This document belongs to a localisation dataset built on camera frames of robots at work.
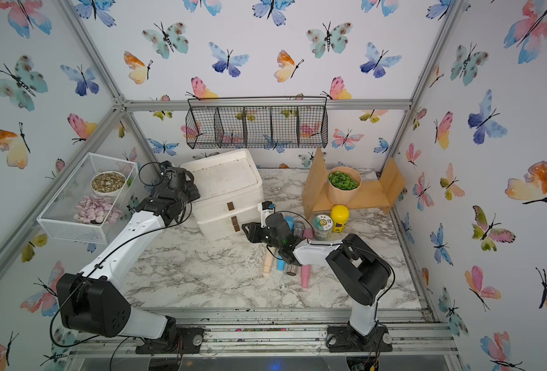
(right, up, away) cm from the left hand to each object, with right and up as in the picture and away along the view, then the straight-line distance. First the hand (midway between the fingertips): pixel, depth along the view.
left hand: (193, 185), depth 83 cm
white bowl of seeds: (-23, 0, -11) cm, 25 cm away
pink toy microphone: (+41, -31, +3) cm, 51 cm away
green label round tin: (+48, -16, +8) cm, 51 cm away
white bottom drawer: (+11, -15, +7) cm, 20 cm away
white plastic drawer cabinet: (+14, -2, -1) cm, 14 cm away
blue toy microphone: (+31, -27, -5) cm, 41 cm away
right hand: (+18, -14, +2) cm, 23 cm away
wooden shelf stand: (+70, -3, +18) cm, 72 cm away
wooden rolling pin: (+26, -28, +6) cm, 39 cm away
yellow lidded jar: (+54, -12, +10) cm, 57 cm away
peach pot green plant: (+55, +1, +7) cm, 56 cm away
